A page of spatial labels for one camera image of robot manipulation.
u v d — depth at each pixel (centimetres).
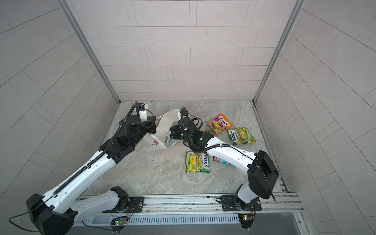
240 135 94
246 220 68
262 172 43
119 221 64
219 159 84
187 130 56
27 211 38
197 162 83
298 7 71
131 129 50
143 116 60
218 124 99
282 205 72
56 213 37
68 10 72
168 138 75
